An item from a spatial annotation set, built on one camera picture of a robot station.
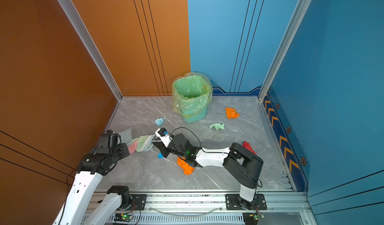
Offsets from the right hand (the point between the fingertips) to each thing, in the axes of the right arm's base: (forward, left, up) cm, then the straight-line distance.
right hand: (154, 142), depth 77 cm
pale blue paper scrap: (+24, +4, -14) cm, 28 cm away
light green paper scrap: (+8, +13, -15) cm, 22 cm away
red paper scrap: (+6, -53, -16) cm, 56 cm away
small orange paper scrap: (+32, -47, -16) cm, 59 cm away
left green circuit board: (-30, +14, -18) cm, 38 cm away
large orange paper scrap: (-9, -16, -16) cm, 24 cm away
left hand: (-2, +15, -1) cm, 16 cm away
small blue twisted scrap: (0, 0, -16) cm, 16 cm away
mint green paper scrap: (+19, -35, -14) cm, 42 cm away
